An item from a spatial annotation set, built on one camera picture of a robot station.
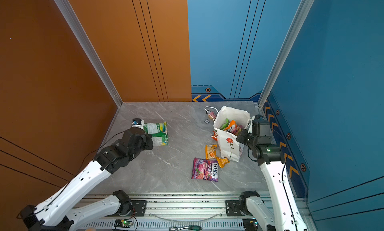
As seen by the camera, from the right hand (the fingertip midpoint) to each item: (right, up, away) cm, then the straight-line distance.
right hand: (239, 132), depth 74 cm
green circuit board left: (-56, -43, -3) cm, 71 cm away
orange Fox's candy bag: (-2, +3, +4) cm, 6 cm away
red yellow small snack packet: (-11, -3, +5) cm, 13 cm away
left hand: (-44, -1, 0) cm, 44 cm away
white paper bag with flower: (-4, -8, +6) cm, 10 cm away
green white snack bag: (-41, 0, +4) cm, 41 cm away
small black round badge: (-14, +4, +35) cm, 38 cm away
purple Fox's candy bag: (-17, -22, +9) cm, 29 cm away
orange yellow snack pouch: (-12, -14, +17) cm, 26 cm away
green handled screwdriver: (-24, -43, -6) cm, 50 cm away
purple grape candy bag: (+1, 0, +7) cm, 7 cm away
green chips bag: (-4, +3, +16) cm, 17 cm away
